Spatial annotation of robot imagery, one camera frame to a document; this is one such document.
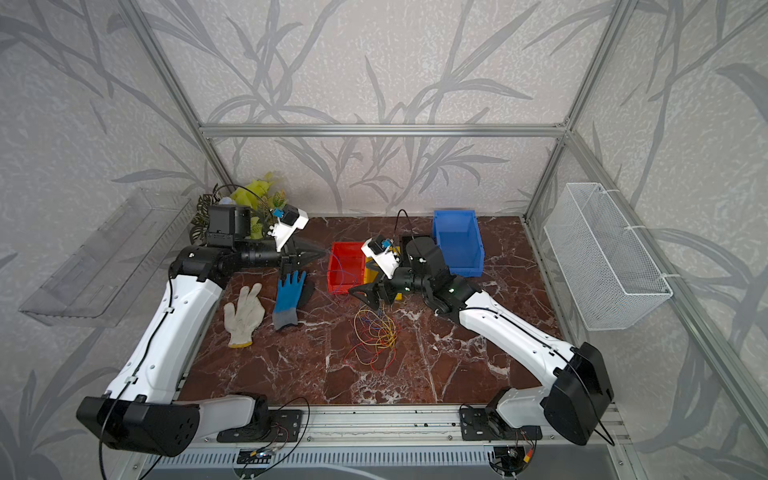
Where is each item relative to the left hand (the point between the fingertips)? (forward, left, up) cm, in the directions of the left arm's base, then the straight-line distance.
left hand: (321, 252), depth 66 cm
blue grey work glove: (+6, +19, -34) cm, 40 cm away
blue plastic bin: (+40, -42, -39) cm, 70 cm away
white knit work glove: (-1, +30, -34) cm, 46 cm away
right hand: (-2, -8, -6) cm, 10 cm away
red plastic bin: (+21, +2, -36) cm, 42 cm away
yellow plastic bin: (+15, -8, -30) cm, 35 cm away
